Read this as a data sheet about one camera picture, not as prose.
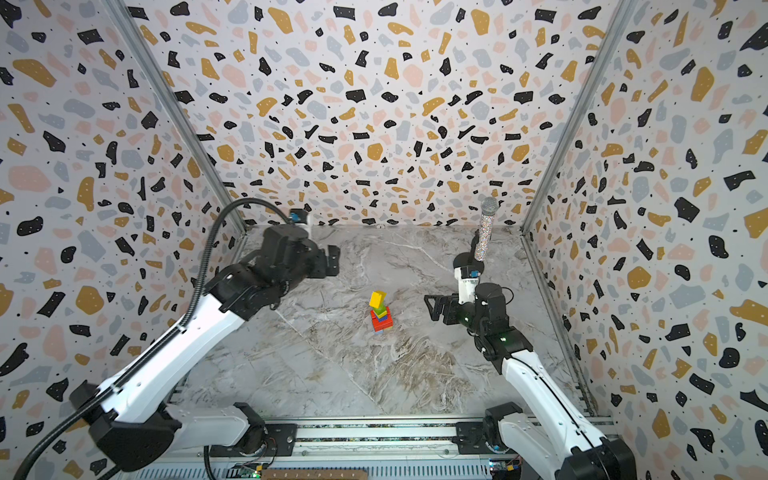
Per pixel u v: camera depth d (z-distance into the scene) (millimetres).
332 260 636
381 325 907
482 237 919
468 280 704
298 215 589
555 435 431
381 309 861
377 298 827
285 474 674
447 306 704
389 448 732
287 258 502
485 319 605
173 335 413
